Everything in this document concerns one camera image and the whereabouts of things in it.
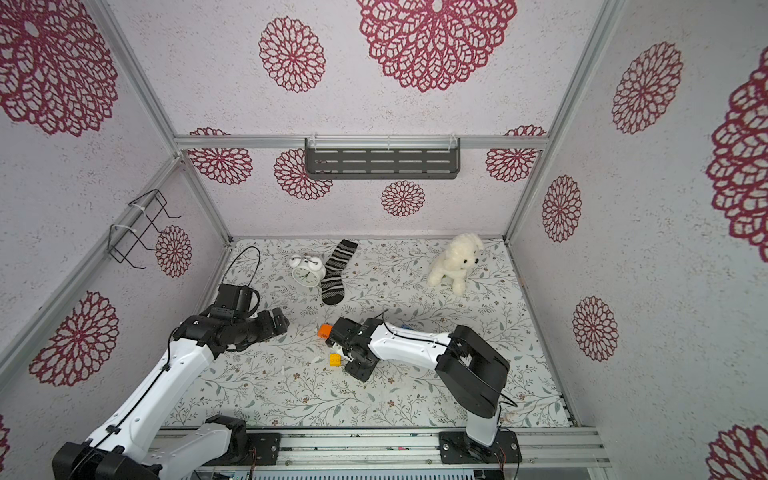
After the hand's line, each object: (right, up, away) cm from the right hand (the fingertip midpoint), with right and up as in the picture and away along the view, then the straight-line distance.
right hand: (359, 365), depth 86 cm
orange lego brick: (-11, +8, +7) cm, 16 cm away
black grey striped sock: (-11, +22, +21) cm, 32 cm away
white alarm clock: (-19, +26, +15) cm, 35 cm away
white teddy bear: (+31, +32, +6) cm, 45 cm away
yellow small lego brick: (-7, +1, +2) cm, 7 cm away
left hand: (-22, +11, -5) cm, 25 cm away
